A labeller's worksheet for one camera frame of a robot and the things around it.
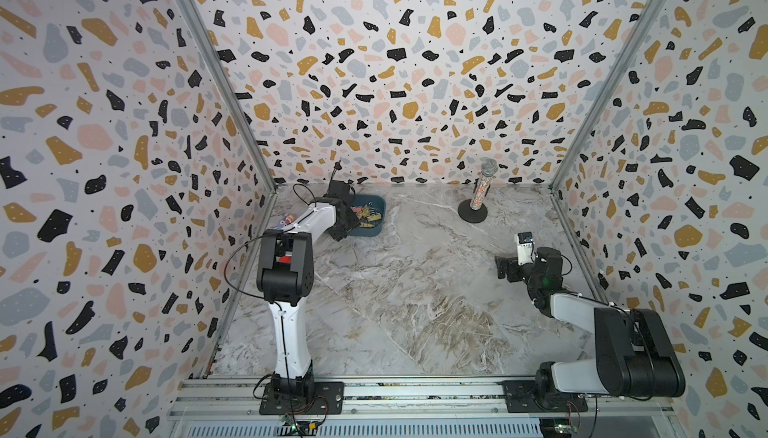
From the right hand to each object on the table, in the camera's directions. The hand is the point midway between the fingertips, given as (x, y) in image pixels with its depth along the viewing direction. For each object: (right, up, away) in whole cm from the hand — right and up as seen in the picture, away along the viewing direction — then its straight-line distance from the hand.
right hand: (513, 254), depth 93 cm
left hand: (-51, +9, +9) cm, 52 cm away
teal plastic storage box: (-47, +14, +20) cm, 53 cm away
